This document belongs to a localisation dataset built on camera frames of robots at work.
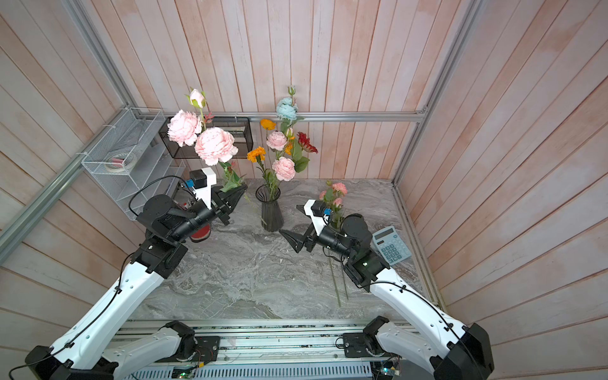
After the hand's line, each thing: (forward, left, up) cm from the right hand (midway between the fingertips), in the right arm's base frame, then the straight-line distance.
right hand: (289, 218), depth 66 cm
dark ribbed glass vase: (+18, +10, -24) cm, 32 cm away
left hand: (+2, +11, +9) cm, 15 cm away
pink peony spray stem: (-4, -15, -34) cm, 37 cm away
